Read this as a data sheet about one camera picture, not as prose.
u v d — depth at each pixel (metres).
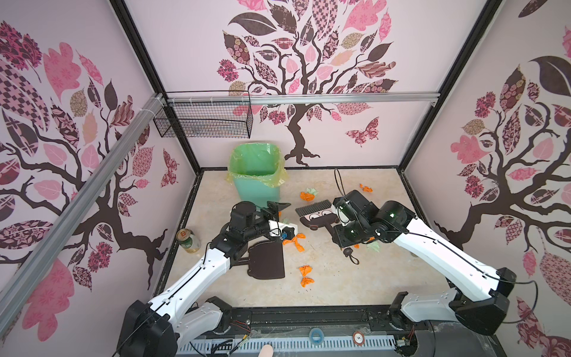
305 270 0.83
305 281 0.81
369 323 0.73
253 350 0.69
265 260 0.86
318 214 0.78
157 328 0.38
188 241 0.84
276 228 0.59
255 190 0.88
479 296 0.40
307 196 1.07
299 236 0.95
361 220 0.51
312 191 1.09
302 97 0.95
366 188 1.11
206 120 1.22
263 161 1.03
